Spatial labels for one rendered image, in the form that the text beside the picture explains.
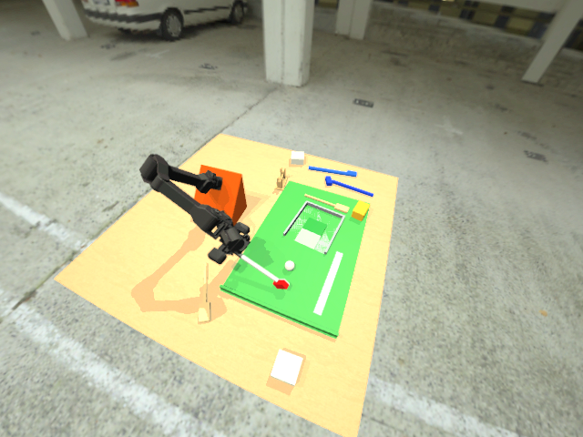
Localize yellow cube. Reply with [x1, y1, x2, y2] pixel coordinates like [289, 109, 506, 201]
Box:
[352, 200, 370, 221]

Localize white block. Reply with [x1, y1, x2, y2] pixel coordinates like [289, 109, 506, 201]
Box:
[291, 152, 304, 165]
[271, 350, 303, 387]

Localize white flat bar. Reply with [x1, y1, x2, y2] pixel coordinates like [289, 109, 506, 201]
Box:
[314, 252, 343, 315]

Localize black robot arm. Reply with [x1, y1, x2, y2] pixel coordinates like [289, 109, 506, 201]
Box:
[139, 154, 251, 254]

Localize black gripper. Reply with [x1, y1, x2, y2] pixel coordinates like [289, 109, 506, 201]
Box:
[208, 222, 250, 264]

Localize green putting mat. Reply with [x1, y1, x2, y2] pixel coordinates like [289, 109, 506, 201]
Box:
[223, 180, 369, 333]

